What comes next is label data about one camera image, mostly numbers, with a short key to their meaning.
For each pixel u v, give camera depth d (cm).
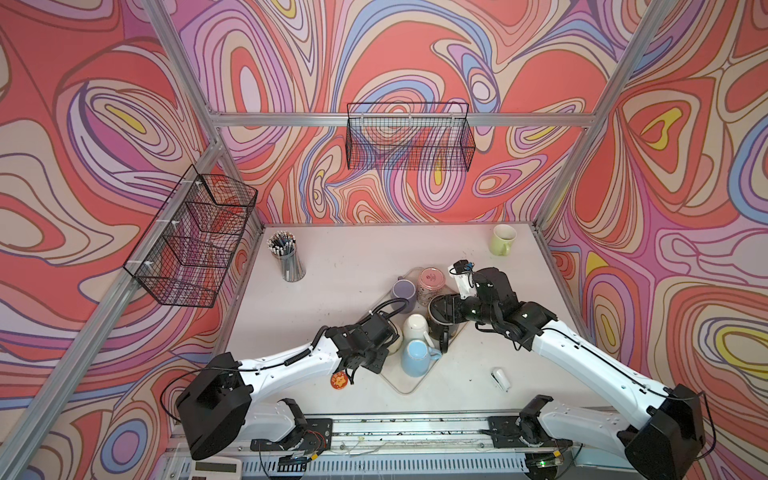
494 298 58
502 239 104
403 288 96
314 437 72
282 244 93
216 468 67
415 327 82
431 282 90
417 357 75
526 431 66
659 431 38
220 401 41
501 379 80
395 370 83
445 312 70
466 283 68
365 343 63
